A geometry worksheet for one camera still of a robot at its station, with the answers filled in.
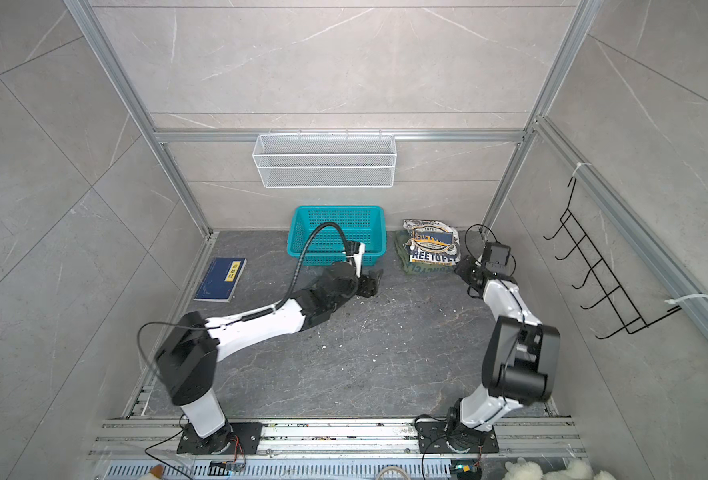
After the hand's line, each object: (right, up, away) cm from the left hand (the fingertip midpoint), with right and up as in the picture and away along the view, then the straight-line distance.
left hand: (380, 264), depth 81 cm
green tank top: (+15, -2, +23) cm, 27 cm away
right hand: (+28, -1, +12) cm, 31 cm away
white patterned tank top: (+20, +8, +24) cm, 33 cm away
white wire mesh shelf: (-18, +35, +19) cm, 44 cm away
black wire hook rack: (+50, -1, -13) cm, 52 cm away
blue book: (-55, -6, +23) cm, 60 cm away
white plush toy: (+31, -43, -19) cm, 56 cm away
